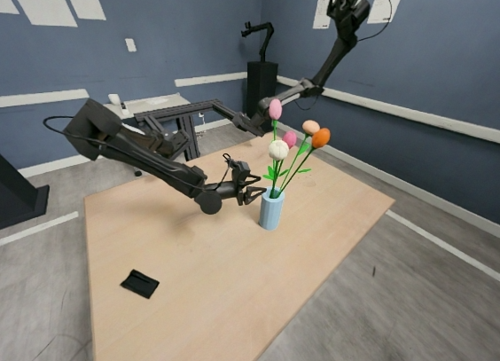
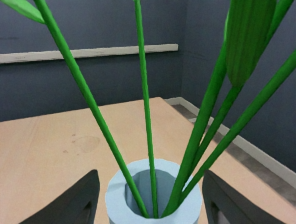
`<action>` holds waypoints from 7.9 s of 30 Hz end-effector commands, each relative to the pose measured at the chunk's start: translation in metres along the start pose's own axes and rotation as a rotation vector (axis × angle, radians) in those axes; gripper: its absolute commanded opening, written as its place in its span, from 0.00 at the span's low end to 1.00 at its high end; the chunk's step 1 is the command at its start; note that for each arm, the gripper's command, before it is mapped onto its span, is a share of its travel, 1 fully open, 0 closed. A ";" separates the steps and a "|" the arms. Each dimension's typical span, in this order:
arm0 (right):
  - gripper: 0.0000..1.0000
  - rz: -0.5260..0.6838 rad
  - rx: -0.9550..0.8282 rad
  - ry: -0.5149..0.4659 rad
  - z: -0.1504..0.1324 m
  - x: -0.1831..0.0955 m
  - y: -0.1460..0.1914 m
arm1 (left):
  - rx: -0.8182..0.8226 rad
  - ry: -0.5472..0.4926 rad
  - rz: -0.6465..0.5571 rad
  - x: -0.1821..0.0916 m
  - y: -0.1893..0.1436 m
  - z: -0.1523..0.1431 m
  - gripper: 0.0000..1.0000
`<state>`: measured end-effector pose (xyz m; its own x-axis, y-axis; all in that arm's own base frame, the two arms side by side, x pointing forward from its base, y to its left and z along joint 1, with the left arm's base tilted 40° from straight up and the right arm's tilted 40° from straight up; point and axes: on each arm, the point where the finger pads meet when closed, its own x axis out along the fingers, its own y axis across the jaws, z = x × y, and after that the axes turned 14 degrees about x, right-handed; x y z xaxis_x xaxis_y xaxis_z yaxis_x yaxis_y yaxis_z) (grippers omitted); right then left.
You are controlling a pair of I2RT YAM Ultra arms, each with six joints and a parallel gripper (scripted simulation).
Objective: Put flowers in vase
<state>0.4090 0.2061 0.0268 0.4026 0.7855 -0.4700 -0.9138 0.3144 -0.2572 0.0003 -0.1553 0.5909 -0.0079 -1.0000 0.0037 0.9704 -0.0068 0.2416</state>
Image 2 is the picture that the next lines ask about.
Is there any orange tulip with green stem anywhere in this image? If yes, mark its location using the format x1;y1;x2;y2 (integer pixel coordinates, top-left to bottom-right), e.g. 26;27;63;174
221;0;294;110

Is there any light blue vase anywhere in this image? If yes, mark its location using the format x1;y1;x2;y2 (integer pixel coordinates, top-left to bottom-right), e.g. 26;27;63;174
105;159;202;224

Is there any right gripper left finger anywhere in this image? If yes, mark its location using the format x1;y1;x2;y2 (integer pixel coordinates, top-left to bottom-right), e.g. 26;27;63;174
18;169;100;224

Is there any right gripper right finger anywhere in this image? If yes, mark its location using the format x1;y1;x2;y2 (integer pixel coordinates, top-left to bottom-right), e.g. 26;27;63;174
202;170;286;224

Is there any pink flower with green stem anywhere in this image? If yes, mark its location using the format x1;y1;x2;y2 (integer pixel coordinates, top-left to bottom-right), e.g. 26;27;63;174
0;0;60;33

